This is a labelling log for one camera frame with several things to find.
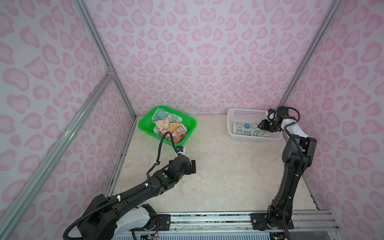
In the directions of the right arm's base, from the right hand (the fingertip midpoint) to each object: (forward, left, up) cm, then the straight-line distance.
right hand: (261, 123), depth 103 cm
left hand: (-31, +46, +3) cm, 55 cm away
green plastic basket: (+2, +81, -4) cm, 81 cm away
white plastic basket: (+11, +4, -4) cm, 13 cm away
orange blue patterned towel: (-6, +67, +3) cm, 67 cm away
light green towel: (+9, +72, -1) cm, 72 cm away
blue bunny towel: (+1, +5, -7) cm, 9 cm away
